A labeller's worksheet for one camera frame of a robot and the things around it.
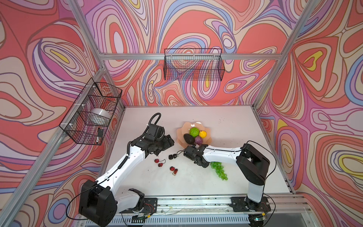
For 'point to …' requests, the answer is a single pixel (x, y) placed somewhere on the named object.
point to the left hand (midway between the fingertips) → (171, 143)
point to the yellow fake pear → (203, 134)
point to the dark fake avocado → (189, 139)
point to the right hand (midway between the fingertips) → (211, 158)
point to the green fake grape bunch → (219, 170)
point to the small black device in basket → (100, 132)
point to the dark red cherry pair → (172, 168)
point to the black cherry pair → (171, 156)
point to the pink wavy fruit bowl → (185, 129)
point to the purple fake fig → (198, 140)
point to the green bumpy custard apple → (194, 131)
